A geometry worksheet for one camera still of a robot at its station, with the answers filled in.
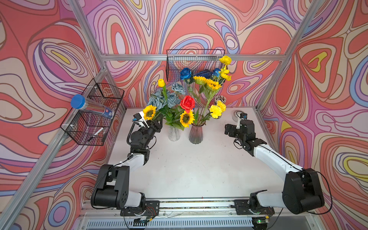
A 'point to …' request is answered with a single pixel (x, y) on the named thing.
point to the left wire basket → (84, 127)
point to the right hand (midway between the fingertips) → (231, 129)
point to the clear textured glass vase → (174, 133)
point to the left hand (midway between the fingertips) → (163, 116)
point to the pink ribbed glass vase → (196, 133)
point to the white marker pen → (98, 132)
